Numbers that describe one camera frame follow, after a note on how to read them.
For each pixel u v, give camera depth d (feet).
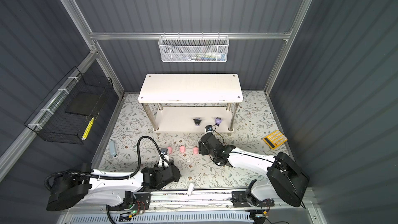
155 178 2.03
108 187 1.50
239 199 2.38
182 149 2.96
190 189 2.47
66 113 2.37
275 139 3.07
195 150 2.92
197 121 2.99
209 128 2.51
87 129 2.24
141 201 2.40
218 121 3.07
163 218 2.53
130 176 1.73
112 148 2.94
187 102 3.74
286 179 1.50
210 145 2.11
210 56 3.01
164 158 2.32
